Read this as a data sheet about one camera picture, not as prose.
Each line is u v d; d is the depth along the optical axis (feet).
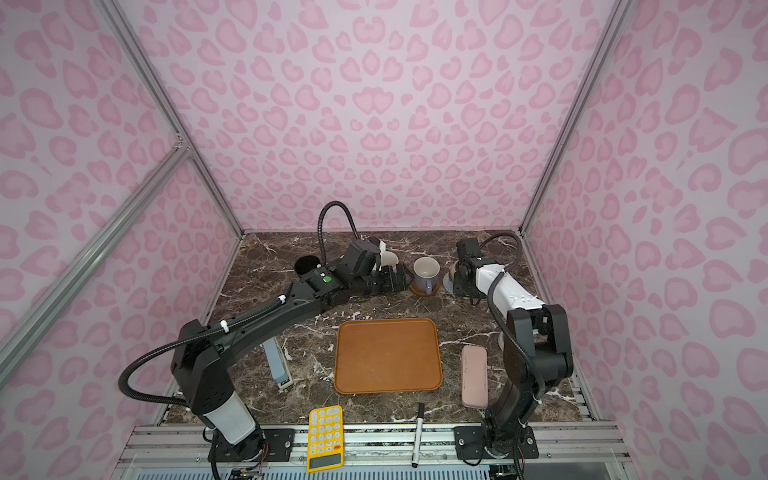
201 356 1.41
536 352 1.55
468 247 2.46
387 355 2.89
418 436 2.41
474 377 2.68
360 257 1.93
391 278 2.27
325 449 2.35
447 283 3.40
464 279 2.23
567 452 2.39
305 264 2.98
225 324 1.50
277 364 2.66
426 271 3.22
